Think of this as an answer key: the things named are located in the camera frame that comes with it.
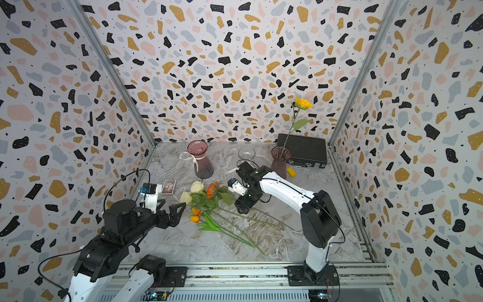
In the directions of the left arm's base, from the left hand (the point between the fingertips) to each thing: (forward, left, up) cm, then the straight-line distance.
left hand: (176, 202), depth 67 cm
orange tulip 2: (+1, -7, -24) cm, 25 cm away
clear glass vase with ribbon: (+33, -25, -11) cm, 43 cm away
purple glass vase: (+30, -42, -9) cm, 53 cm away
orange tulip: (+7, -1, -23) cm, 25 cm away
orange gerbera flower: (+16, -8, -20) cm, 27 cm away
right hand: (+7, -24, -17) cm, 30 cm away
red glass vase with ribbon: (+34, -1, -8) cm, 35 cm away
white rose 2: (+14, +5, -21) cm, 26 cm away
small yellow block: (+31, -50, -25) cm, 64 cm away
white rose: (+20, +1, -22) cm, 30 cm away
